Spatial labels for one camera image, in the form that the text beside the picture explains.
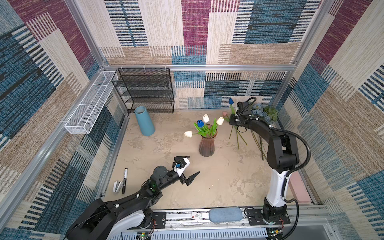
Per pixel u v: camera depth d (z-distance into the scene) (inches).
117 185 32.7
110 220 16.7
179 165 25.5
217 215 28.6
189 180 27.1
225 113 46.1
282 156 21.3
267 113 40.5
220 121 29.3
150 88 42.6
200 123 28.8
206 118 30.6
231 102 41.7
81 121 27.6
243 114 31.1
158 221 28.9
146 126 40.0
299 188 32.9
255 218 28.7
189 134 30.6
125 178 34.1
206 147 39.8
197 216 29.2
